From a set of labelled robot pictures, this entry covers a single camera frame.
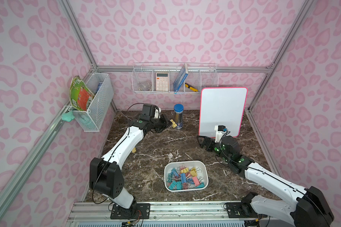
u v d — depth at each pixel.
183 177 0.79
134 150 0.95
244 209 0.65
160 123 0.73
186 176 0.81
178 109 0.96
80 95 0.73
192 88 0.98
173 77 1.00
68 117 0.63
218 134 0.70
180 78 0.89
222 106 0.88
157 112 0.80
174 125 0.84
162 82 0.95
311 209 0.39
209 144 0.69
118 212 0.72
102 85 0.88
